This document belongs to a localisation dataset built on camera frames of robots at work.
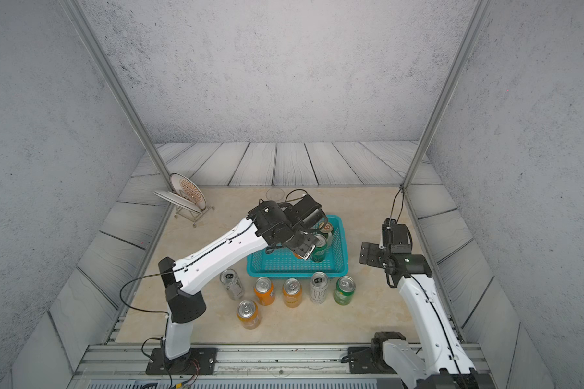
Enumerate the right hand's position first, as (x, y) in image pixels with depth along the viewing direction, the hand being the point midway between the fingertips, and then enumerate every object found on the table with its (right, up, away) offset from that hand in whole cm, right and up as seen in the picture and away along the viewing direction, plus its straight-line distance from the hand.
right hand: (381, 251), depth 79 cm
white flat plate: (-73, +17, +15) cm, 76 cm away
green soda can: (-12, -12, -2) cm, 17 cm away
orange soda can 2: (-29, -13, -2) cm, 32 cm away
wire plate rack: (-73, +10, +26) cm, 78 cm away
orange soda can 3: (-42, -17, -6) cm, 45 cm away
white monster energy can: (-20, -10, -3) cm, 23 cm away
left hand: (-24, +3, -6) cm, 25 cm away
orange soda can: (-37, -12, -1) cm, 39 cm away
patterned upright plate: (-74, +21, +26) cm, 81 cm away
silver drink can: (-47, -10, -1) cm, 49 cm away
